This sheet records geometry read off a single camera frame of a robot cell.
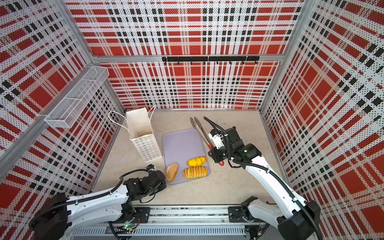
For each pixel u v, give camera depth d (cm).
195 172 84
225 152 61
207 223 73
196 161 89
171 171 84
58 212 42
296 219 36
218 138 66
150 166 78
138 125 89
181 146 101
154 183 63
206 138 75
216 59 89
